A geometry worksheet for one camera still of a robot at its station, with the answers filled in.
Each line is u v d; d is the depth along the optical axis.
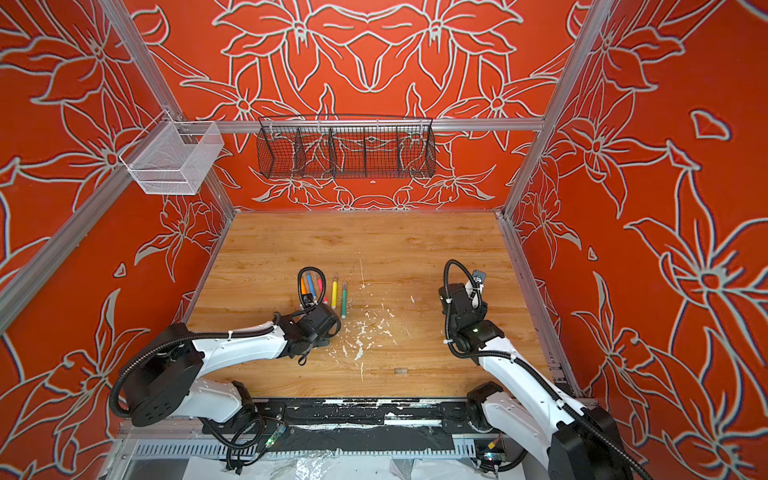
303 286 0.78
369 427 0.73
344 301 0.94
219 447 0.70
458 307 0.62
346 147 0.99
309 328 0.68
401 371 0.80
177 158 0.93
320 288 0.71
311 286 0.76
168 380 0.43
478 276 0.70
